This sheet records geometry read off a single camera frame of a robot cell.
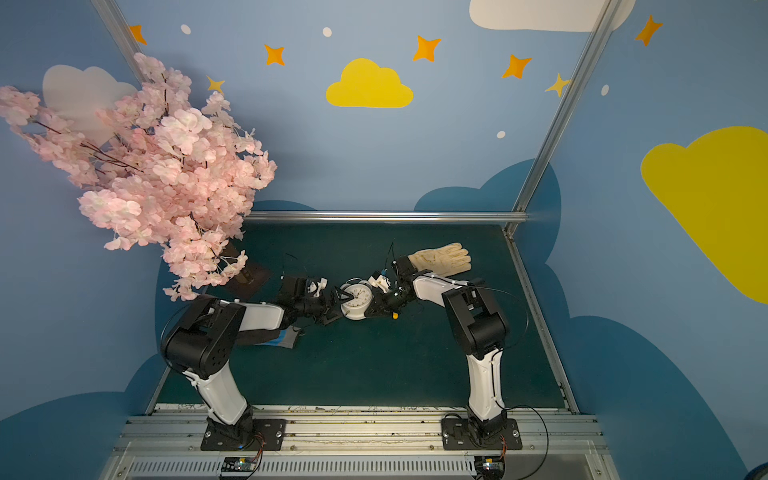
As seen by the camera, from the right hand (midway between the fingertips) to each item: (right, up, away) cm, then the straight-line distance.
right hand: (370, 312), depth 93 cm
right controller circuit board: (+31, -35, -20) cm, 51 cm away
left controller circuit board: (-31, -34, -21) cm, 51 cm away
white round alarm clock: (-5, +1, 0) cm, 5 cm away
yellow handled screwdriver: (+8, -1, 0) cm, 8 cm away
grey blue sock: (-26, -8, -2) cm, 27 cm away
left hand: (-6, +3, +1) cm, 7 cm away
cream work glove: (+27, +16, +18) cm, 36 cm away
